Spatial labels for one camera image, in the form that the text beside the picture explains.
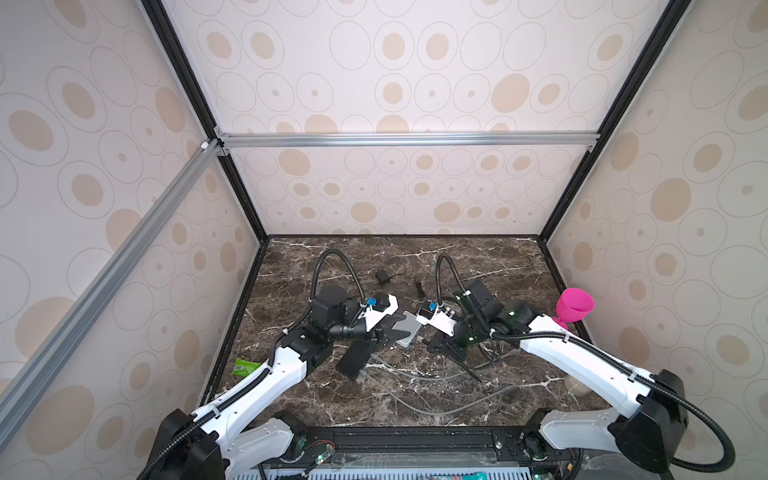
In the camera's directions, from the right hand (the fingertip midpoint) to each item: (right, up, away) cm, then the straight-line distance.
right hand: (432, 344), depth 75 cm
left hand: (-6, +6, -7) cm, 11 cm away
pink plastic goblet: (+39, +9, +7) cm, 41 cm away
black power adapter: (-13, +16, +31) cm, 37 cm away
